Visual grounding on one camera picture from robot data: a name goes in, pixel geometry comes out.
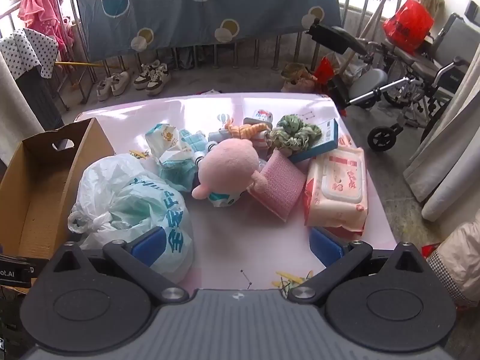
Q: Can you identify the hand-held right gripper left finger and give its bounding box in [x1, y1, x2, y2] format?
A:
[50, 227, 190, 304]

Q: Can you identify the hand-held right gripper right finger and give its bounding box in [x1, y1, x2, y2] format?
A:
[287, 227, 430, 304]

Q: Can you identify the pink mesh sponge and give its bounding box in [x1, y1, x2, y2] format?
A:
[247, 149, 307, 223]

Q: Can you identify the blue white tissue packet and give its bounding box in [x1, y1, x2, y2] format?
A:
[157, 148, 199, 192]

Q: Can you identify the brown cardboard box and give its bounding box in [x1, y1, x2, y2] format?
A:
[0, 117, 115, 261]

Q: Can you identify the blue white carton box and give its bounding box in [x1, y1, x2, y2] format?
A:
[289, 118, 339, 164]

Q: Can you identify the pink plush toy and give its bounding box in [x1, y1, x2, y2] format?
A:
[191, 138, 270, 209]

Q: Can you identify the green fabric scrunchie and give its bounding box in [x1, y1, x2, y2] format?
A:
[268, 114, 322, 154]

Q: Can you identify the orange hair rag doll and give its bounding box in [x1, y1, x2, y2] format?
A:
[195, 117, 271, 162]

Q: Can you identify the pink wet wipes pack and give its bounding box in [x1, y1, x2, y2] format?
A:
[303, 146, 369, 233]

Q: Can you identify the white plastic bag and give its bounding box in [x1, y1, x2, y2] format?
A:
[67, 153, 195, 284]

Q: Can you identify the beige checkered trim garment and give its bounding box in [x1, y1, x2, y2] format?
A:
[425, 221, 480, 306]

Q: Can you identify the white curtain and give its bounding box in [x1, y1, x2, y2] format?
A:
[403, 45, 480, 222]

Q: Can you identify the black and white sneakers pair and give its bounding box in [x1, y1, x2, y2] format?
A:
[145, 62, 171, 96]

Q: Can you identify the brown white sneaker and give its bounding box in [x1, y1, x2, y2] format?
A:
[133, 60, 160, 91]

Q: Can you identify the green brown bag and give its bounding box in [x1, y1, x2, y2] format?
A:
[281, 63, 317, 92]

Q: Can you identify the small red bag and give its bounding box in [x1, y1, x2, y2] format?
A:
[313, 57, 334, 91]

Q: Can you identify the yellow pole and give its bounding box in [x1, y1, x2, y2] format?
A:
[56, 61, 128, 69]

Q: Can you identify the metal railing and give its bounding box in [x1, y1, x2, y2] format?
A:
[0, 0, 376, 113]

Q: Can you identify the grey wheelchair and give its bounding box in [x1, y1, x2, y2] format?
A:
[305, 13, 479, 152]

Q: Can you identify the white star print cloth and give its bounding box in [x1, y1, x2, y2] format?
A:
[0, 28, 60, 79]

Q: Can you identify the large red plastic bag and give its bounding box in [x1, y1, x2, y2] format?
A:
[382, 0, 435, 54]

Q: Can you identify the blue spotted blanket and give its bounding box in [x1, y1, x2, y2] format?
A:
[71, 0, 343, 62]

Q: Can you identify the pink hanging garment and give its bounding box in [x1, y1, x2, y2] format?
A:
[18, 0, 76, 59]

